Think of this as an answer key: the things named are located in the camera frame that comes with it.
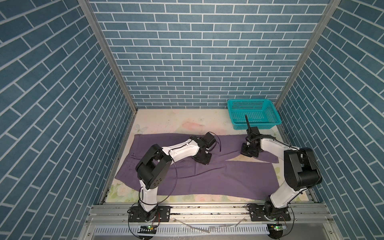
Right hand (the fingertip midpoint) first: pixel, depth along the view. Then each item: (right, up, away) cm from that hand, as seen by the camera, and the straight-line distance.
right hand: (242, 151), depth 95 cm
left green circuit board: (-53, -34, -23) cm, 67 cm away
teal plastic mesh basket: (+23, +26, +24) cm, 42 cm away
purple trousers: (-10, -10, -7) cm, 16 cm away
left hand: (-24, -5, -6) cm, 25 cm away
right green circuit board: (+10, -32, -24) cm, 42 cm away
